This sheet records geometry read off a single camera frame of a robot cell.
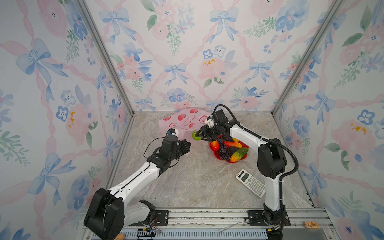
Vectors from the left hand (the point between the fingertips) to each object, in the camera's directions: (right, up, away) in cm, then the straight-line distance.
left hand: (192, 142), depth 80 cm
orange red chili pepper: (+23, -3, +17) cm, 29 cm away
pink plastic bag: (-5, +11, +18) cm, 22 cm away
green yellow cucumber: (+27, -8, +7) cm, 29 cm away
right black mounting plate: (+31, -37, -7) cm, 49 cm away
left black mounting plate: (-15, -37, -6) cm, 40 cm away
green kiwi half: (+1, +3, +10) cm, 10 cm away
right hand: (+3, +3, +11) cm, 11 cm away
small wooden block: (+57, -39, -9) cm, 70 cm away
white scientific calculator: (+33, -23, +4) cm, 41 cm away
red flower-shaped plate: (+15, -10, +12) cm, 22 cm away
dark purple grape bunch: (+20, -8, +12) cm, 25 cm away
